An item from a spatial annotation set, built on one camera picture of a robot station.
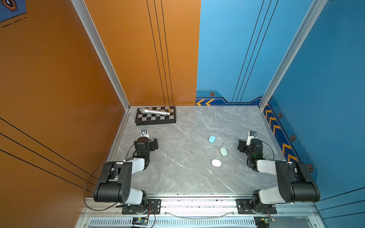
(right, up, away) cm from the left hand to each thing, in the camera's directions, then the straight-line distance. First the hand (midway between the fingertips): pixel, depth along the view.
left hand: (148, 137), depth 94 cm
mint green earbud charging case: (+50, -9, -2) cm, 51 cm away
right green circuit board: (+66, -38, -24) cm, 80 cm away
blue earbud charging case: (+44, -2, +4) cm, 44 cm away
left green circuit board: (+2, -40, -22) cm, 46 cm away
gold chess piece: (+12, +19, +15) cm, 27 cm away
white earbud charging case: (+44, -15, -7) cm, 47 cm away
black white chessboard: (-7, +12, +14) cm, 20 cm away
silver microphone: (-5, +19, +14) cm, 24 cm away
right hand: (+65, -2, 0) cm, 65 cm away
